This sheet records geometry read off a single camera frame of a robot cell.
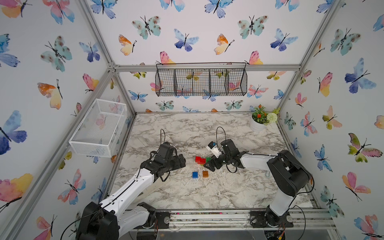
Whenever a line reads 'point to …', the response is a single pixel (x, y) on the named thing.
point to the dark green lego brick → (208, 159)
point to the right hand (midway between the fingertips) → (209, 160)
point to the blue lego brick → (195, 174)
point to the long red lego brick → (200, 160)
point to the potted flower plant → (260, 119)
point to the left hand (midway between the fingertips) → (181, 160)
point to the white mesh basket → (97, 132)
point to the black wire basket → (217, 79)
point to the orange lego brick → (205, 174)
